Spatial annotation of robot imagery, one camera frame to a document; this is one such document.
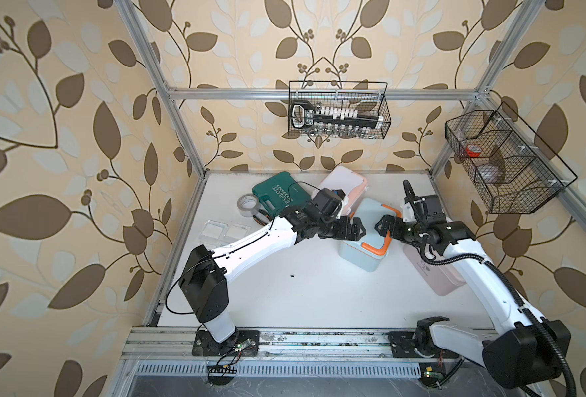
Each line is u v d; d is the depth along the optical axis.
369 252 0.79
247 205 1.07
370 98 0.91
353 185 0.96
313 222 0.59
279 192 1.07
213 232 1.02
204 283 0.43
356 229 0.67
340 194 0.72
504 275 0.83
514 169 0.73
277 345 0.75
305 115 0.84
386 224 0.72
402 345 0.73
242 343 0.74
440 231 0.55
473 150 0.81
